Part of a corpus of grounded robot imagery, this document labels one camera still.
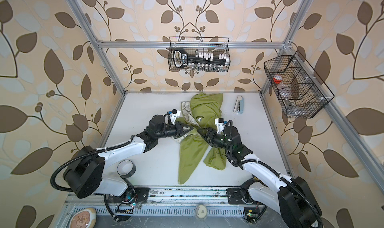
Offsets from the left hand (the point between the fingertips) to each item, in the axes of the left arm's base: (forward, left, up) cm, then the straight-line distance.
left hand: (194, 128), depth 75 cm
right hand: (-2, -2, -3) cm, 4 cm away
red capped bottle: (+25, -45, +12) cm, 53 cm away
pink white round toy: (-37, +48, -19) cm, 64 cm away
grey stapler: (+31, -31, -19) cm, 48 cm away
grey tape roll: (-15, +38, -21) cm, 46 cm away
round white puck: (-34, -4, -10) cm, 36 cm away
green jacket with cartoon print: (+21, -3, -14) cm, 25 cm away
